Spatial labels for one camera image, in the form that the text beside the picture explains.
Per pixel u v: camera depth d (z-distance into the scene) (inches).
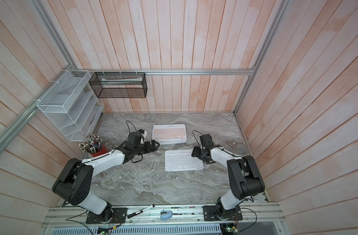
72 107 28.9
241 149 38.6
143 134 33.7
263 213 29.8
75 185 17.6
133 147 27.7
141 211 29.3
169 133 40.8
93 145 32.2
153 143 32.7
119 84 42.0
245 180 18.3
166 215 28.6
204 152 27.5
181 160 36.6
